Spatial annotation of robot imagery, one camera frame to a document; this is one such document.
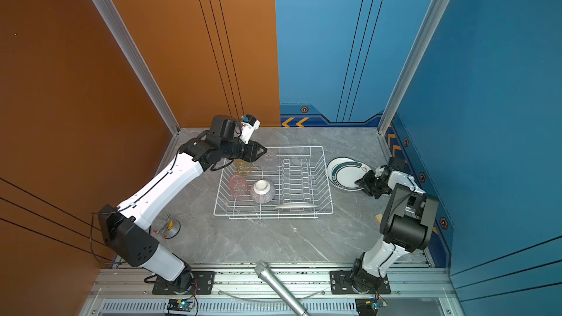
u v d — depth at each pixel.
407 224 0.48
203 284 0.74
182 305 0.71
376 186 0.80
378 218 0.87
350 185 0.94
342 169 1.02
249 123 0.67
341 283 0.72
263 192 0.89
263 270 0.73
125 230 0.40
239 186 0.94
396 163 0.78
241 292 0.73
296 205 0.77
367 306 0.70
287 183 0.93
